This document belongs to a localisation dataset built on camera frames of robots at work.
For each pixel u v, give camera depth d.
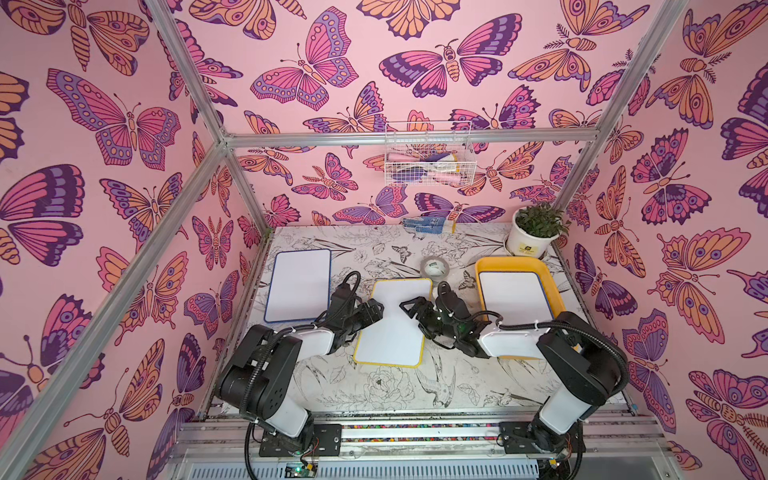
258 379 0.43
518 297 0.98
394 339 0.95
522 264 1.04
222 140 0.92
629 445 0.73
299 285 1.04
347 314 0.76
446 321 0.72
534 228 0.98
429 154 0.95
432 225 1.21
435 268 1.06
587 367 0.46
